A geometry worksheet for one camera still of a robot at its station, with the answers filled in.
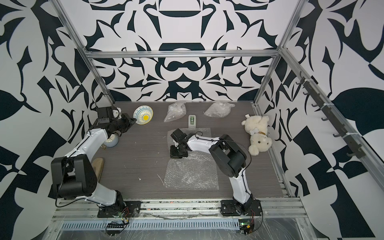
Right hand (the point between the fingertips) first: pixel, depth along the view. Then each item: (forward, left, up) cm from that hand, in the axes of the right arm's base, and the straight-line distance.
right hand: (170, 155), depth 91 cm
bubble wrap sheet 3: (-10, -17, 0) cm, 19 cm away
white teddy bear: (+16, -55, +6) cm, 57 cm away
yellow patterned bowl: (+20, +17, +14) cm, 30 cm away
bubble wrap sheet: (+32, -2, +4) cm, 32 cm away
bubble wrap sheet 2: (+32, -33, +5) cm, 46 cm away
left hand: (+16, +20, +17) cm, 31 cm away
